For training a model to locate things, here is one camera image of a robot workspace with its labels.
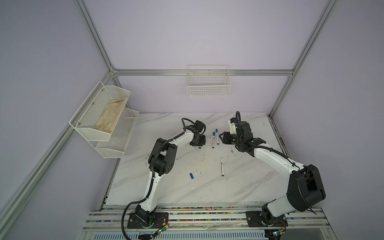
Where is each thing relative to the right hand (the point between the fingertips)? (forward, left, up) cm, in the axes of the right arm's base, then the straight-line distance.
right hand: (220, 134), depth 87 cm
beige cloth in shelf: (+3, +62, +14) cm, 63 cm away
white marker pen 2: (+12, +2, -17) cm, 21 cm away
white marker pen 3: (-13, -2, -17) cm, 21 cm away
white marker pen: (+1, +12, -14) cm, 19 cm away
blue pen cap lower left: (-18, +17, -17) cm, 30 cm away
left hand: (+3, +11, -16) cm, 20 cm away
